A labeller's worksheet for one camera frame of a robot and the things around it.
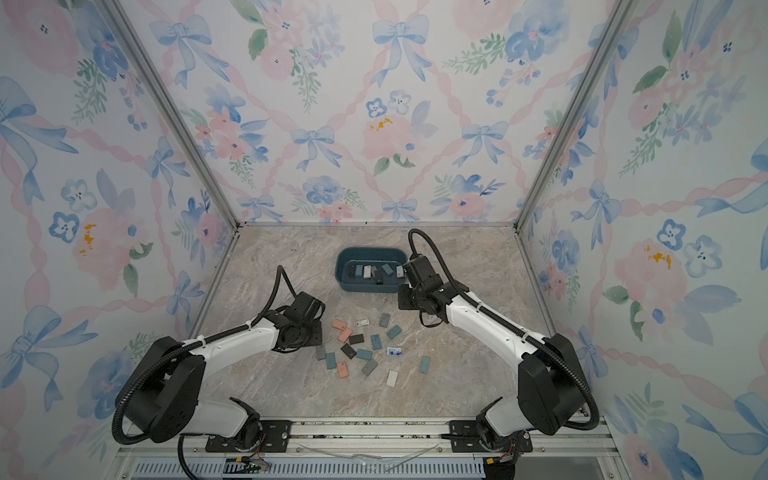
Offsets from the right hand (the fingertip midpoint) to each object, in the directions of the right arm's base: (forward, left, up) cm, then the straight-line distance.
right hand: (406, 294), depth 86 cm
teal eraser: (+17, +16, -11) cm, 26 cm away
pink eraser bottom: (-18, +18, -11) cm, 27 cm away
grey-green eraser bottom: (-17, +11, -13) cm, 24 cm away
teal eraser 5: (-13, +12, -13) cm, 22 cm away
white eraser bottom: (-19, +4, -13) cm, 24 cm away
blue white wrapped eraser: (-12, +4, -12) cm, 18 cm away
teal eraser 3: (-6, +4, -13) cm, 15 cm away
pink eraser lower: (-7, +18, -12) cm, 23 cm away
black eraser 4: (-12, +17, -12) cm, 24 cm away
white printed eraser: (-4, +13, -11) cm, 18 cm away
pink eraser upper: (-4, +20, -12) cm, 24 cm away
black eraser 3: (-8, +15, -12) cm, 21 cm away
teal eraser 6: (-16, -6, -13) cm, 21 cm away
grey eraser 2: (-13, +25, -12) cm, 31 cm away
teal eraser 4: (-15, +22, -13) cm, 29 cm away
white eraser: (+16, +13, -11) cm, 23 cm away
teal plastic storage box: (+21, +10, -9) cm, 25 cm away
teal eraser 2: (+18, +6, -12) cm, 22 cm away
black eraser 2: (+14, +9, -11) cm, 20 cm away
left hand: (-7, +26, -11) cm, 29 cm away
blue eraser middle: (-9, +9, -13) cm, 18 cm away
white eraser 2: (+16, +2, -10) cm, 19 cm away
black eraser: (+17, +19, -11) cm, 28 cm away
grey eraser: (-2, +7, -13) cm, 15 cm away
